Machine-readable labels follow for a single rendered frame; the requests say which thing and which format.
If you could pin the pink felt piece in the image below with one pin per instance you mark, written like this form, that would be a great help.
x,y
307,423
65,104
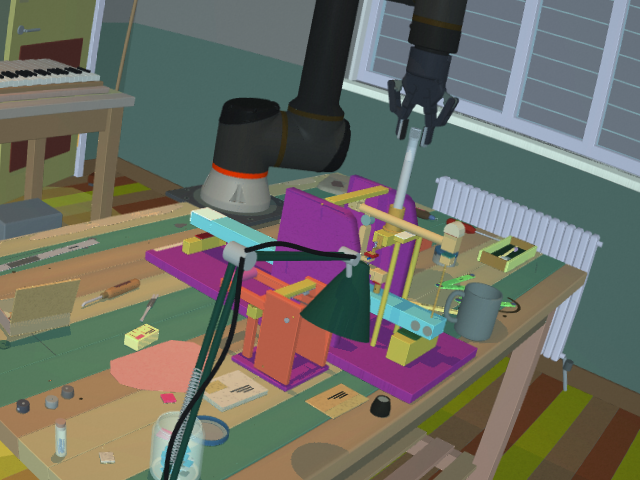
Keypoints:
x,y
155,365

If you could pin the wooden hammer shank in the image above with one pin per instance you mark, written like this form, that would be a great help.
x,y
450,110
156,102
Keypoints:
x,y
395,220

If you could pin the dark green desk lamp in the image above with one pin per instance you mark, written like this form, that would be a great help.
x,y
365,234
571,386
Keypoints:
x,y
342,312

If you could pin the small grey tool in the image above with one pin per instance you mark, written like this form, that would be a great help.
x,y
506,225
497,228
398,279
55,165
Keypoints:
x,y
148,308

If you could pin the green tweezers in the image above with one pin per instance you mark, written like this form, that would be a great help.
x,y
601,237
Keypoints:
x,y
452,283

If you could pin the red let-off screw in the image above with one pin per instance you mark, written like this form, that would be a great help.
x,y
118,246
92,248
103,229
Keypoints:
x,y
372,256

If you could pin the clear vial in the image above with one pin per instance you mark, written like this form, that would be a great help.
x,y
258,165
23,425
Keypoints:
x,y
60,439

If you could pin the small white piece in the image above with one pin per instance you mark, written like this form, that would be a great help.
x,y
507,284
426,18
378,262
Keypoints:
x,y
107,458

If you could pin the wooden damper lever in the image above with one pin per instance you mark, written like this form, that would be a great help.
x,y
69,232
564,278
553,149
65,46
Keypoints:
x,y
366,232

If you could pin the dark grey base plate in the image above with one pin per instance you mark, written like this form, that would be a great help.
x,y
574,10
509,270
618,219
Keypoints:
x,y
272,209

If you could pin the wooden stick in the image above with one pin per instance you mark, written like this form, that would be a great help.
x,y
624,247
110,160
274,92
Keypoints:
x,y
125,45

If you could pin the white card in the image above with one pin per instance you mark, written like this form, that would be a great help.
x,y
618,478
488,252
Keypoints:
x,y
235,391

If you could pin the tan sandpaper block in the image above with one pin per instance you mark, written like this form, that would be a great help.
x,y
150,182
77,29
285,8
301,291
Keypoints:
x,y
40,307

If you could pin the grey box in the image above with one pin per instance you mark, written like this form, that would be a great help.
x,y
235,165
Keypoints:
x,y
25,217

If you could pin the piano keyboard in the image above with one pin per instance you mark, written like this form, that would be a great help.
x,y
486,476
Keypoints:
x,y
40,75

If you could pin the dark grey cylinder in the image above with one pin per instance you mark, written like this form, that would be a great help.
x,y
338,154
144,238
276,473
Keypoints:
x,y
22,406

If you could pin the tan card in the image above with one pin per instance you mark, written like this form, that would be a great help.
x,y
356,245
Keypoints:
x,y
337,400

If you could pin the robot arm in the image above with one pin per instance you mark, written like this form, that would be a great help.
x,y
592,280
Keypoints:
x,y
320,75

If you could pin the white window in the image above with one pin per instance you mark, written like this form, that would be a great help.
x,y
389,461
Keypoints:
x,y
525,65

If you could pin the purple key model body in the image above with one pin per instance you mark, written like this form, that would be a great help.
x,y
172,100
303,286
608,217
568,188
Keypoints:
x,y
310,220

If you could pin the grey ruler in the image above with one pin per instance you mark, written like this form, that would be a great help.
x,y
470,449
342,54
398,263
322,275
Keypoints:
x,y
55,251

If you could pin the grey mug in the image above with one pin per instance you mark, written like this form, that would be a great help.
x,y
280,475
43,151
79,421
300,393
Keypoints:
x,y
479,312

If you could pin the yellow-green tray box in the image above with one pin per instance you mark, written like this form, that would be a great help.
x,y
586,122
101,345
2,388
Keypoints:
x,y
507,255

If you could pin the yellow bar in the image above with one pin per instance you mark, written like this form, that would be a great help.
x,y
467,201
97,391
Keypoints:
x,y
357,195
295,288

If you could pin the grey radiator valve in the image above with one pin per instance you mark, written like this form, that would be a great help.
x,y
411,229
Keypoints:
x,y
566,372

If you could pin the orange bracket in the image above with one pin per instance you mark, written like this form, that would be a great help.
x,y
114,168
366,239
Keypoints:
x,y
280,335

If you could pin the small red felt piece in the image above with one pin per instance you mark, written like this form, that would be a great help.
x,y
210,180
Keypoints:
x,y
168,398

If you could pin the white radiator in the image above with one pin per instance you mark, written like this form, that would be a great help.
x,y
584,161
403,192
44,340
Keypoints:
x,y
525,225

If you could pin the grey regulating tool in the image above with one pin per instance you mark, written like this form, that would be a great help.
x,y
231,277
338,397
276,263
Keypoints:
x,y
406,172

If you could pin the wooden table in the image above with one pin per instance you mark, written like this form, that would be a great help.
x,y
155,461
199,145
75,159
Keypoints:
x,y
65,107

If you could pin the wooden planks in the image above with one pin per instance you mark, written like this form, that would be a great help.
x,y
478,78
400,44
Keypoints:
x,y
430,457

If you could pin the wooden hammer head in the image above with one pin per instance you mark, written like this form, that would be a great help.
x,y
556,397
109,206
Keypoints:
x,y
452,242

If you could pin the black knob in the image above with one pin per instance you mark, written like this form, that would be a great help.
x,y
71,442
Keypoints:
x,y
381,406

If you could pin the small yellow box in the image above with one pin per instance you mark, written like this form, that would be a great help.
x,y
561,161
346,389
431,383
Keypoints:
x,y
142,337

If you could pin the glass jar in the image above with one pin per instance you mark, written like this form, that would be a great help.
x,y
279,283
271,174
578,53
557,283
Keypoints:
x,y
160,445

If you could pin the yellow rod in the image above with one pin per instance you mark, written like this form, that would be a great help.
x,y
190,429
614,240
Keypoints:
x,y
412,265
386,290

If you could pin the yellow block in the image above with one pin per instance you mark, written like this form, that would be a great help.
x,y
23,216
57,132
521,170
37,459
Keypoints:
x,y
197,244
405,349

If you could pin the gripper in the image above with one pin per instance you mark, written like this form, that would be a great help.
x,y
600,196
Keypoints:
x,y
426,75

